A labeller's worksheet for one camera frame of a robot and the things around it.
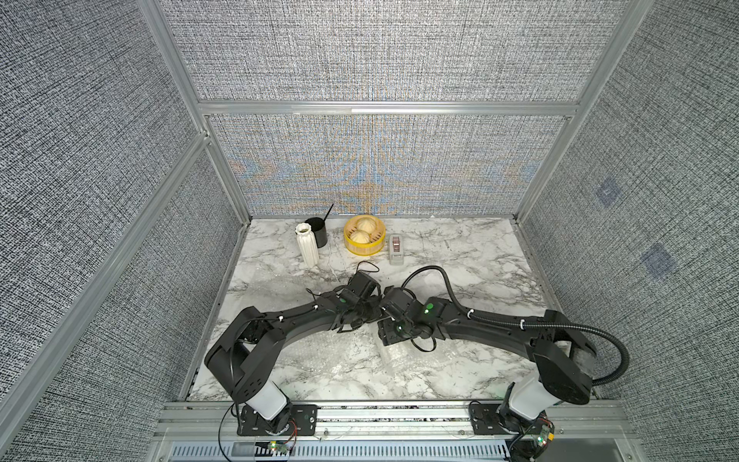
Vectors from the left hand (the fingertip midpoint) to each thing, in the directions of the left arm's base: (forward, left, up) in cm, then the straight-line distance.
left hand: (388, 311), depth 87 cm
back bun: (+37, +5, 0) cm, 37 cm away
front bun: (+30, +7, 0) cm, 31 cm away
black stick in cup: (+36, +19, +7) cm, 41 cm away
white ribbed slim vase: (+22, +25, +6) cm, 34 cm away
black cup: (+35, +23, +2) cm, 42 cm away
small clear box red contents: (+26, -6, -3) cm, 27 cm away
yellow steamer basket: (+32, +1, -3) cm, 32 cm away
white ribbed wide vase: (-15, -1, +2) cm, 15 cm away
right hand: (-5, +1, 0) cm, 5 cm away
